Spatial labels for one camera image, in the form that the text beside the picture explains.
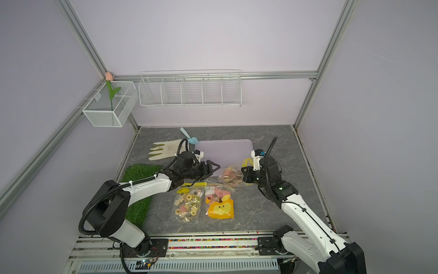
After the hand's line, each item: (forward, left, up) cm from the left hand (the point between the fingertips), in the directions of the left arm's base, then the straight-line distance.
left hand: (217, 171), depth 84 cm
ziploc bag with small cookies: (-11, +16, -9) cm, 21 cm away
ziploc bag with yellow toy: (-13, 0, -9) cm, 16 cm away
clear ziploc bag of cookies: (-1, -7, -5) cm, 9 cm away
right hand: (-2, -11, +5) cm, 13 cm away
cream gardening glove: (+26, +35, -13) cm, 46 cm away
